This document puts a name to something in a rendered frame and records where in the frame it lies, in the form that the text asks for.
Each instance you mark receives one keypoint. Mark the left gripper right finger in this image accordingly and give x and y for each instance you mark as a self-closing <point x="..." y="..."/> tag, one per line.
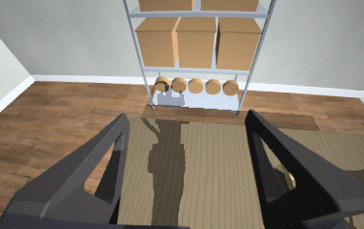
<point x="322" y="192"/>

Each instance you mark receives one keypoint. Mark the pale yellow flat bar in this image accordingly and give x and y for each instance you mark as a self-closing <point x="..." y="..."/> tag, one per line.
<point x="289" y="178"/>

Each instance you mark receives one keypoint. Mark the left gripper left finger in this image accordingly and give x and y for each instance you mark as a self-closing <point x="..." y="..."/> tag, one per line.
<point x="59" y="192"/>

